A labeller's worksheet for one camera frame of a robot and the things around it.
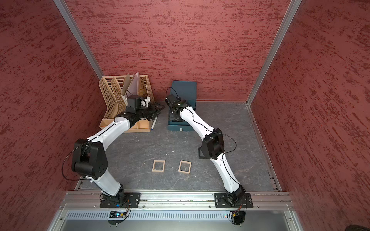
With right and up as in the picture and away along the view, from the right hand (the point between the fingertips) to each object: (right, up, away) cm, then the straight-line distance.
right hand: (177, 118), depth 94 cm
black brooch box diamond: (+1, +2, -28) cm, 28 cm away
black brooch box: (+16, -24, -2) cm, 28 cm away
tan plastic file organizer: (-47, +22, +3) cm, 51 cm away
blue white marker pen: (-19, -4, +12) cm, 23 cm away
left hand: (-8, +5, -8) cm, 12 cm away
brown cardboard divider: (-34, +23, -1) cm, 41 cm away
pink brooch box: (-11, -29, -7) cm, 32 cm away
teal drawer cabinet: (+5, +22, +16) cm, 27 cm away
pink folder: (-29, +20, -4) cm, 35 cm away
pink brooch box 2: (+5, -27, -7) cm, 28 cm away
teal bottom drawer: (+2, -6, -1) cm, 7 cm away
